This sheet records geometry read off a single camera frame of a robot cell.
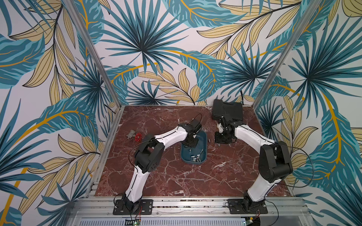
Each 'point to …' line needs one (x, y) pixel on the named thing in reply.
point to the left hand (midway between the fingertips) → (191, 145)
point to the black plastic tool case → (230, 110)
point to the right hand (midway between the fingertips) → (217, 140)
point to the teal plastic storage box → (201, 148)
